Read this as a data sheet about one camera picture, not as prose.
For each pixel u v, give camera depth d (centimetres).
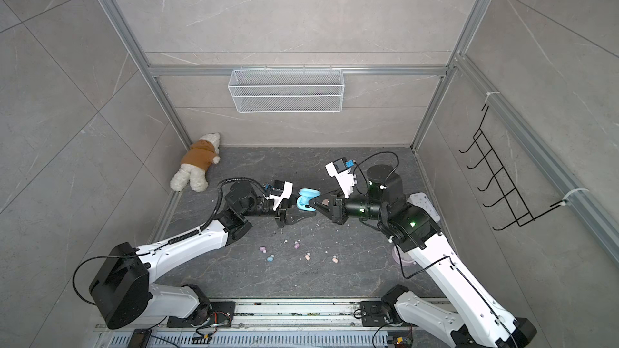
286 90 100
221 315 73
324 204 59
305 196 62
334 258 84
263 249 86
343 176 54
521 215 58
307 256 85
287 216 59
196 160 107
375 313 73
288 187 56
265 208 61
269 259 84
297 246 87
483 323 37
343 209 52
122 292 41
